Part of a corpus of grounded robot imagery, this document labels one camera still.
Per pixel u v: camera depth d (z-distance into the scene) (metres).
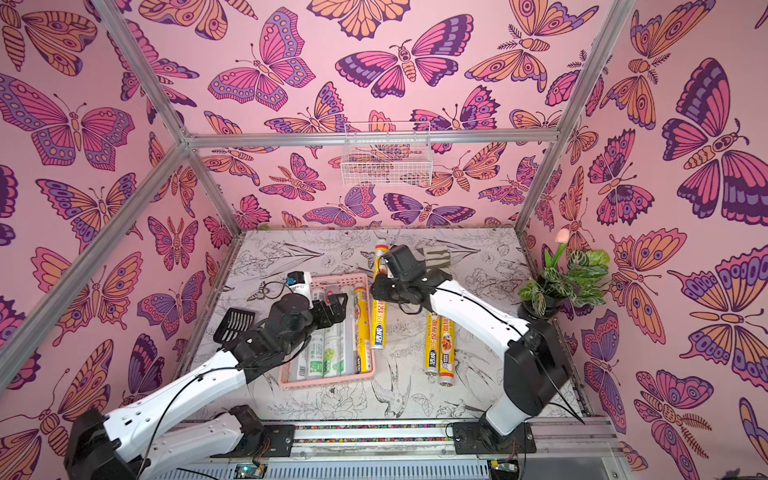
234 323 0.95
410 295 0.59
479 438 0.65
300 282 0.66
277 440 0.73
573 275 0.74
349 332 0.89
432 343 0.87
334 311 0.69
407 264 0.64
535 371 0.43
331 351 0.84
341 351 0.85
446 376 0.81
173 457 0.50
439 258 1.09
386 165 1.05
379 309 0.78
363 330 0.90
